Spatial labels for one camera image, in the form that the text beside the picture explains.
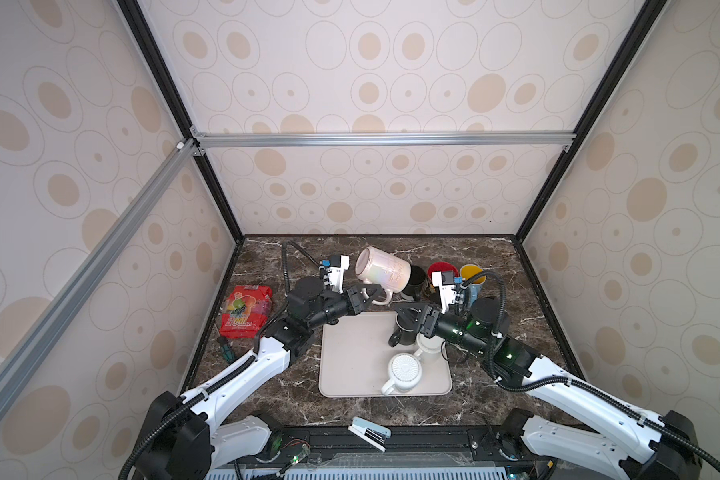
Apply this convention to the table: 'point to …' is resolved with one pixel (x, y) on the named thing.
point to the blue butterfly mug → (474, 289)
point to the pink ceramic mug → (387, 271)
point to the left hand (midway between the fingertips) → (387, 290)
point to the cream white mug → (429, 348)
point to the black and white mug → (413, 289)
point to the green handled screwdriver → (226, 349)
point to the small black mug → (402, 336)
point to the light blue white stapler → (370, 432)
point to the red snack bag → (245, 310)
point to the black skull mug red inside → (441, 266)
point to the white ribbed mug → (405, 370)
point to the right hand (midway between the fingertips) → (399, 309)
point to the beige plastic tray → (354, 355)
